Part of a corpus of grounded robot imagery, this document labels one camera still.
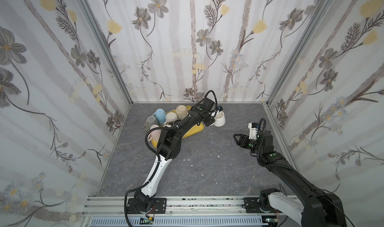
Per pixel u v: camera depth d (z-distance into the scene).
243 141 0.74
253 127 0.75
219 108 0.89
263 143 0.64
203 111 0.75
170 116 1.02
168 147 0.62
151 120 0.97
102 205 0.75
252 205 0.73
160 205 0.74
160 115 1.01
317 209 0.40
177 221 0.70
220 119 0.96
